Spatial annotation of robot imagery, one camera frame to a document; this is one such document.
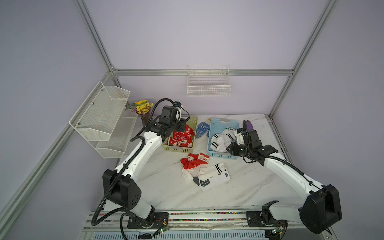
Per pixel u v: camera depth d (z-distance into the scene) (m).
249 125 1.14
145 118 1.01
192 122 1.14
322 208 0.40
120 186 0.41
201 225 0.73
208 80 1.08
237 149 0.73
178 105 0.70
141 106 0.91
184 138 0.93
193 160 0.93
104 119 0.78
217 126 1.11
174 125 0.64
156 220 0.72
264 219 0.67
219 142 0.98
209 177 0.86
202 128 1.11
